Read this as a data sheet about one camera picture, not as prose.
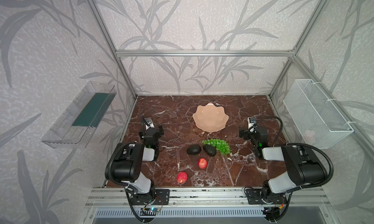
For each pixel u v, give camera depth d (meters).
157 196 0.73
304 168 0.45
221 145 0.88
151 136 0.70
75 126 0.64
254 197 0.73
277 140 0.96
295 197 0.75
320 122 0.63
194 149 0.87
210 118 1.03
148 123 0.79
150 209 0.71
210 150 0.88
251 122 0.82
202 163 0.81
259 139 0.73
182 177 0.75
